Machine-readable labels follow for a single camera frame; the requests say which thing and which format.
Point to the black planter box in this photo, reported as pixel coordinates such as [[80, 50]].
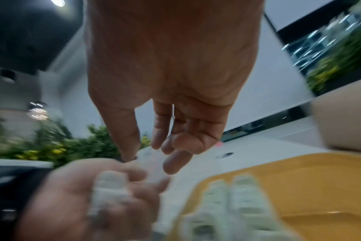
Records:
[[356, 77]]

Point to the yellow tray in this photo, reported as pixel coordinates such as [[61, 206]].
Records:
[[317, 188]]

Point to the white roller blind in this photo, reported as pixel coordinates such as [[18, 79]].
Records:
[[272, 70]]

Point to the clear storage box pink latches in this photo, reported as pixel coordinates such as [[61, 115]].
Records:
[[152, 162]]

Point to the round ceiling light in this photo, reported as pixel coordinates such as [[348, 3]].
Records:
[[58, 2]]

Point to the beige bench seat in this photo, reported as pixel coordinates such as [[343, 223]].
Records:
[[347, 117]]

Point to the person's left hand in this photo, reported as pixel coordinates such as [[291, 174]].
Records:
[[58, 204]]

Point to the glass pendant lamp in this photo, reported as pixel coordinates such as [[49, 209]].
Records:
[[37, 113]]

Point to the black wall spotlight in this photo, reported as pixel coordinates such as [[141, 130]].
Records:
[[8, 75]]

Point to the green hedge plant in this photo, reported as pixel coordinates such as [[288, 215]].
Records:
[[79, 146], [332, 68]]

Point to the black left wristband with markers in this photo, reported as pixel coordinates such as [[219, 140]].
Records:
[[14, 200]]

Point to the person's right hand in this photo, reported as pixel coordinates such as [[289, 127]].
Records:
[[174, 51]]

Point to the tea bags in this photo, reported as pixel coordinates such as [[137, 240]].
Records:
[[109, 195], [243, 200]]

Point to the dark glass window pane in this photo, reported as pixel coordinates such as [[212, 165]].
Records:
[[305, 44]]

